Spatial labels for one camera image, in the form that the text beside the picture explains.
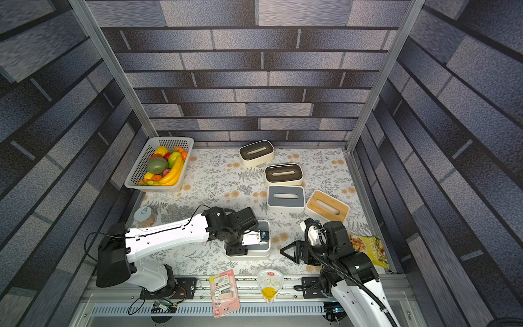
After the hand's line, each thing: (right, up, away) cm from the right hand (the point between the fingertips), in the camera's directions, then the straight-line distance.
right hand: (287, 252), depth 70 cm
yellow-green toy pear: (-57, +34, +35) cm, 75 cm away
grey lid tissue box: (-9, 0, +2) cm, 10 cm away
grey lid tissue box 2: (-21, +3, -4) cm, 22 cm away
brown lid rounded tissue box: (+1, +26, +34) cm, 43 cm away
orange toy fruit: (-52, +37, +38) cm, 74 cm away
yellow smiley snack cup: (-6, -9, -3) cm, 11 cm away
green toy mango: (-63, +30, +31) cm, 77 cm away
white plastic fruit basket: (-73, +30, +33) cm, 85 cm away
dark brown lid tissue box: (-12, +37, +42) cm, 58 cm away
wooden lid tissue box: (+21, +11, +23) cm, 33 cm away
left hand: (-15, +1, +5) cm, 16 cm away
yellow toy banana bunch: (-53, +24, +26) cm, 64 cm away
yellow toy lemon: (-66, +39, +41) cm, 86 cm away
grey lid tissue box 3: (+2, +15, +24) cm, 28 cm away
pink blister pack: (-22, -16, +1) cm, 27 cm away
